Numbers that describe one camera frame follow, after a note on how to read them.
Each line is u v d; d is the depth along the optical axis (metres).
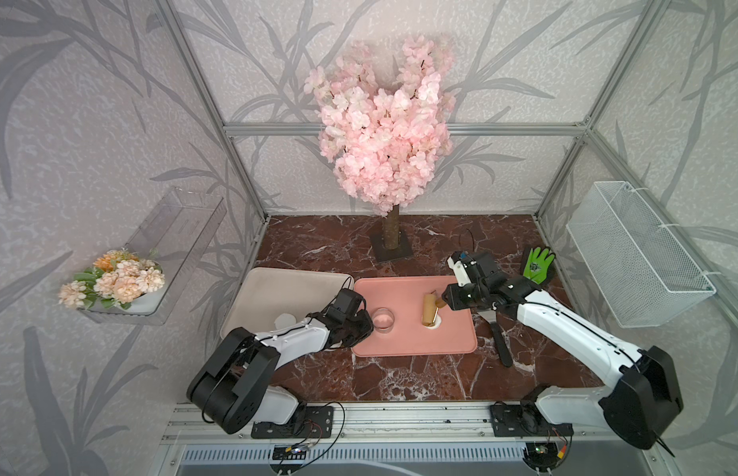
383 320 0.91
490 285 0.62
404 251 1.09
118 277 0.50
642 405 0.39
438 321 0.89
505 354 0.85
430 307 0.89
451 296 0.71
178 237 0.77
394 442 0.72
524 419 0.66
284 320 0.92
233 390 0.42
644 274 0.60
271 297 0.99
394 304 0.95
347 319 0.72
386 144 0.64
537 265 1.05
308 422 0.73
